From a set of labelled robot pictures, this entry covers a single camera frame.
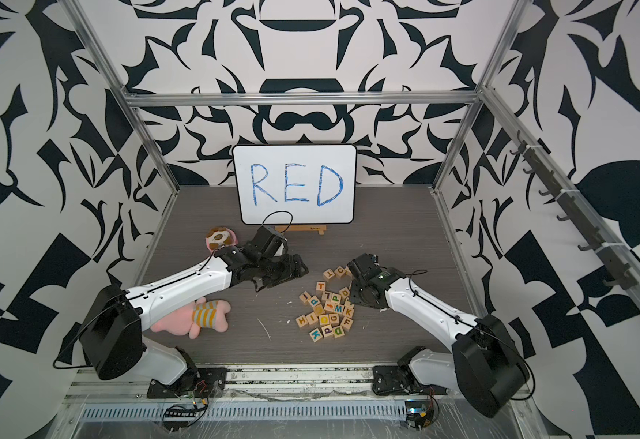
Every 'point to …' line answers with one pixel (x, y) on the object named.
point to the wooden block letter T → (328, 274)
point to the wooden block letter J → (304, 297)
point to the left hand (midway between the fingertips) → (300, 268)
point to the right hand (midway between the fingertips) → (356, 292)
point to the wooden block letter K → (315, 335)
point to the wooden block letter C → (339, 272)
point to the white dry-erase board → (296, 184)
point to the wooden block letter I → (312, 319)
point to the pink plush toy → (190, 319)
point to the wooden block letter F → (346, 323)
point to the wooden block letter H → (302, 321)
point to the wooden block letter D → (338, 331)
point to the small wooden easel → (321, 229)
